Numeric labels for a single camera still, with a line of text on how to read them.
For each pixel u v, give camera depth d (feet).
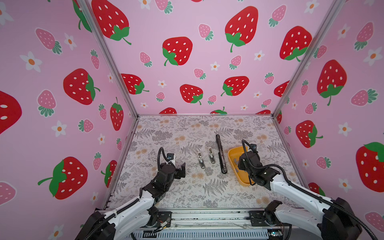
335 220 1.31
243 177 2.66
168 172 2.08
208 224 2.40
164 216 2.46
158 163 2.04
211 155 3.14
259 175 1.98
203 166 3.03
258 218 2.43
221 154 3.19
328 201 1.41
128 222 1.61
